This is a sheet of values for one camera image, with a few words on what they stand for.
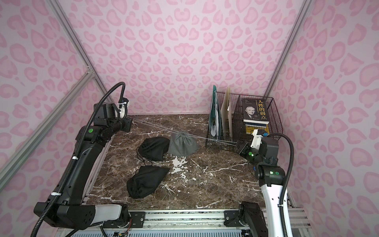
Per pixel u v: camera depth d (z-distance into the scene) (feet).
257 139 2.06
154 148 3.05
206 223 2.37
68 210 1.20
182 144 2.51
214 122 2.89
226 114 2.84
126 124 2.13
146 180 2.63
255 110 3.03
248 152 1.98
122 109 1.98
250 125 3.19
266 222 1.93
